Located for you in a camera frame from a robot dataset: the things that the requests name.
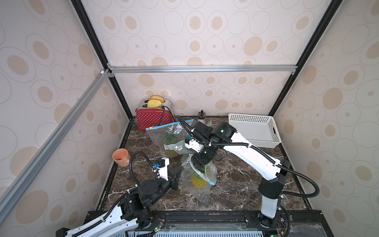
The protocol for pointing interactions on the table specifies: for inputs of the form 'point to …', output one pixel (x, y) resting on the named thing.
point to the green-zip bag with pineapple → (179, 145)
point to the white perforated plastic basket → (261, 131)
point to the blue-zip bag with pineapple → (170, 138)
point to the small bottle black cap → (201, 116)
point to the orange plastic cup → (122, 157)
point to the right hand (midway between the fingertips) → (196, 168)
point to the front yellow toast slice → (154, 103)
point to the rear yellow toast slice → (158, 97)
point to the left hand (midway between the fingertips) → (186, 169)
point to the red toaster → (148, 118)
